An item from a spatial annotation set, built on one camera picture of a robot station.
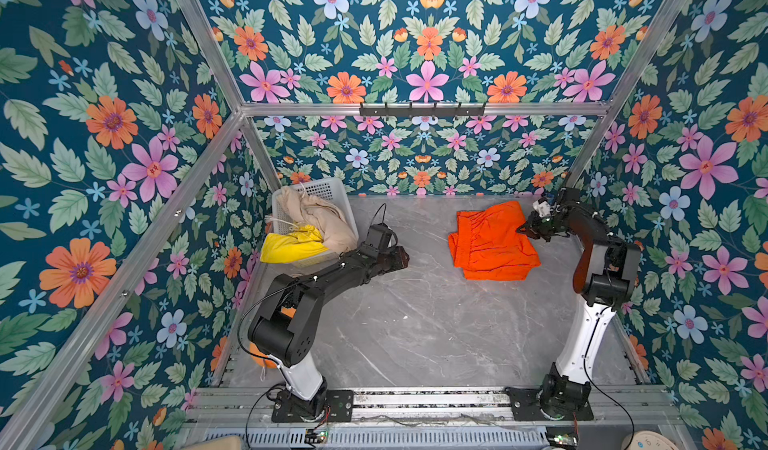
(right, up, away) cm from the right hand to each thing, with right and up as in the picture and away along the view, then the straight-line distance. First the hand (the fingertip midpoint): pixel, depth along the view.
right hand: (520, 227), depth 101 cm
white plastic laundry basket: (-68, +15, +13) cm, 71 cm away
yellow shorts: (-72, -4, -6) cm, 72 cm away
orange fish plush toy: (-63, -22, -52) cm, 85 cm away
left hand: (-38, -7, -11) cm, 40 cm away
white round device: (+16, -48, -34) cm, 61 cm away
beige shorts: (-61, -2, -10) cm, 62 cm away
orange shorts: (-11, -7, -1) cm, 13 cm away
